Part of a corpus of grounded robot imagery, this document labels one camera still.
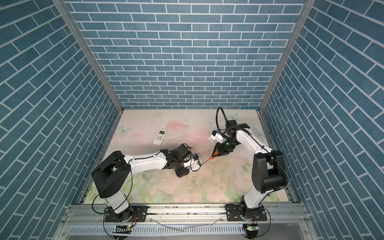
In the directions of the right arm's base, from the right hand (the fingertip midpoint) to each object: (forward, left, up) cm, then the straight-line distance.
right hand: (214, 153), depth 85 cm
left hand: (-7, +16, -10) cm, 20 cm away
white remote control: (+14, +37, -7) cm, 41 cm away
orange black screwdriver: (-3, +1, +1) cm, 3 cm away
